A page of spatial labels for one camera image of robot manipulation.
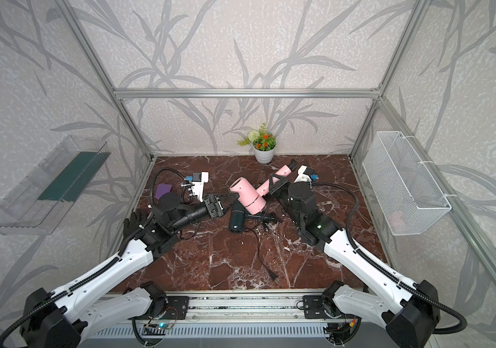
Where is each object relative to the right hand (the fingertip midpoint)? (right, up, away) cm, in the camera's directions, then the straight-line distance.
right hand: (269, 175), depth 71 cm
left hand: (-11, -7, -4) cm, 14 cm away
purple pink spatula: (-52, -7, +35) cm, 63 cm away
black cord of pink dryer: (-3, -34, +13) cm, 36 cm away
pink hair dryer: (-6, -7, -3) cm, 9 cm away
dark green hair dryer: (-12, -18, +20) cm, 30 cm away
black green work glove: (-58, -20, +23) cm, 66 cm away
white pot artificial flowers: (-2, +15, +35) cm, 38 cm away
